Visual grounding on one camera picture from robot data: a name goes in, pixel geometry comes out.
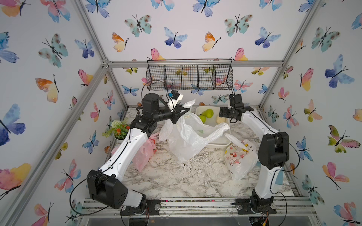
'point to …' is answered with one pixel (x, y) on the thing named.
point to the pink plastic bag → (142, 157)
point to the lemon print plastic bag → (187, 134)
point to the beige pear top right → (220, 120)
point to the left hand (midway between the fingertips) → (188, 106)
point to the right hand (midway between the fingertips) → (227, 110)
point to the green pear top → (208, 113)
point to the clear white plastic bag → (241, 157)
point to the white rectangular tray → (222, 141)
